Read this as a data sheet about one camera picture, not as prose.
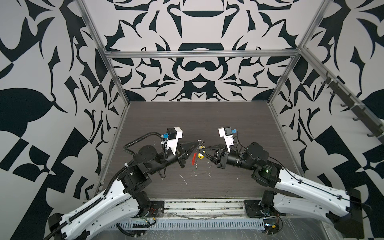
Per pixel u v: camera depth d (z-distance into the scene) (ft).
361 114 1.80
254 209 2.44
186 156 1.85
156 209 2.42
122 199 1.51
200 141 1.89
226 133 1.77
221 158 1.70
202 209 2.49
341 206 1.36
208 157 1.86
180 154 1.66
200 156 1.88
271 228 2.32
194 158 1.92
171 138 1.62
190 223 2.34
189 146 1.82
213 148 1.83
